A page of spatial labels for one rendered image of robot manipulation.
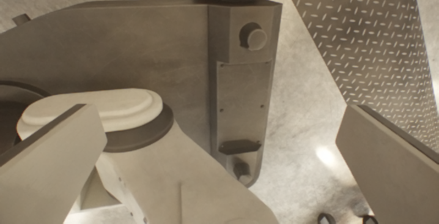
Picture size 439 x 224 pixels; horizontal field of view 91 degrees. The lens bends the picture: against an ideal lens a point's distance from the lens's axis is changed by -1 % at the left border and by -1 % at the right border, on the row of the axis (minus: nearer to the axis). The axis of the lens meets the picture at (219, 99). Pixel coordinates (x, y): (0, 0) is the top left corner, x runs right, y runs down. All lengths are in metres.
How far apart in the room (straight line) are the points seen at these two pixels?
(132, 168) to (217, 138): 0.28
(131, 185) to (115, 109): 0.12
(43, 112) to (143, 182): 0.19
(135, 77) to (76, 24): 0.14
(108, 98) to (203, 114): 0.23
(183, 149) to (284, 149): 0.67
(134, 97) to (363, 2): 0.66
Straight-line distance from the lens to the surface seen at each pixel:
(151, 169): 0.32
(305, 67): 0.78
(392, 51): 0.93
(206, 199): 0.25
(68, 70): 0.52
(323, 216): 1.45
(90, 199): 0.50
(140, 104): 0.36
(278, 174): 1.05
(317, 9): 0.72
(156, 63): 0.47
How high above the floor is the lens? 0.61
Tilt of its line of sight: 59 degrees down
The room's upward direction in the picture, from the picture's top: 158 degrees clockwise
